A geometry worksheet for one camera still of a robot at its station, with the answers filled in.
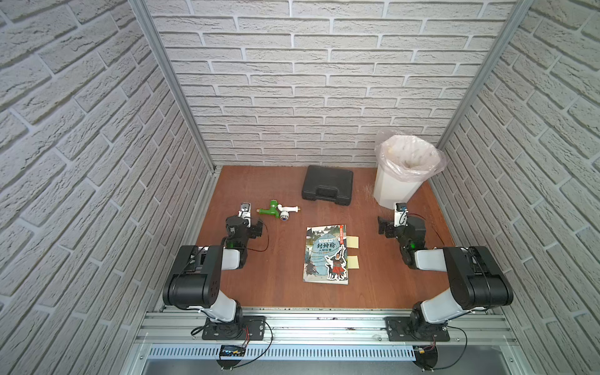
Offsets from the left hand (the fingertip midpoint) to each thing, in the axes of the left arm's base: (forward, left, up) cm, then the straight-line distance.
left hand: (240, 214), depth 94 cm
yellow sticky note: (-10, -47, -5) cm, 48 cm away
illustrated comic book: (-17, -35, -4) cm, 39 cm away
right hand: (-1, -64, +1) cm, 64 cm away
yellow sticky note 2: (-18, -46, -6) cm, 49 cm away
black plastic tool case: (+18, -36, -1) cm, 41 cm away
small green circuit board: (-46, -4, -7) cm, 46 cm away
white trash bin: (+7, -62, +9) cm, 63 cm away
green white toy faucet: (+5, -15, -4) cm, 16 cm away
